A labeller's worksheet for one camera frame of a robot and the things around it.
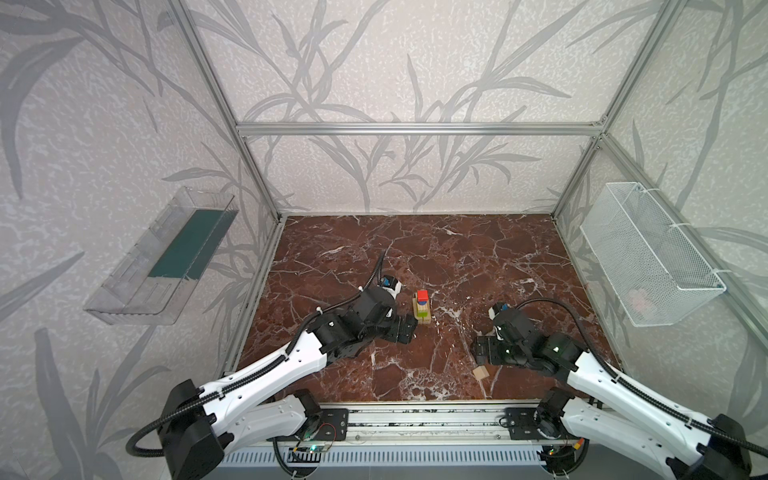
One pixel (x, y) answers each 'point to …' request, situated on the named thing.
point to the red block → (423, 295)
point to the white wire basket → (657, 274)
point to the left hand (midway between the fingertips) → (407, 311)
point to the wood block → (418, 307)
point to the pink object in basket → (638, 300)
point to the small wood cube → (481, 373)
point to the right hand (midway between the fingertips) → (482, 338)
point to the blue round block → (422, 303)
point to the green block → (422, 313)
